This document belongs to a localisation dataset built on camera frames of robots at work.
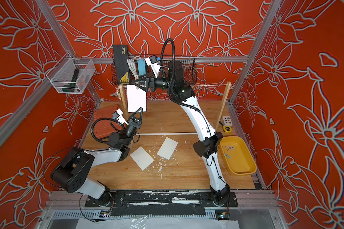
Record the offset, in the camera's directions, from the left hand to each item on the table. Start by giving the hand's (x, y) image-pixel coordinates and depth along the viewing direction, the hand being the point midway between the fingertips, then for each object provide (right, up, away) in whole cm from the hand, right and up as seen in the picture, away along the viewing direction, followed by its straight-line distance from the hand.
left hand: (142, 109), depth 71 cm
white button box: (+56, -8, +31) cm, 64 cm away
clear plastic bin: (-50, +23, +20) cm, 59 cm away
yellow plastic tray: (+56, -30, +18) cm, 66 cm away
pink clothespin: (+53, -25, +19) cm, 62 cm away
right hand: (-2, +12, -9) cm, 15 cm away
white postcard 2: (-4, -31, +19) cm, 37 cm away
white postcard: (+12, -26, +22) cm, 36 cm away
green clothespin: (+51, -29, +18) cm, 61 cm away
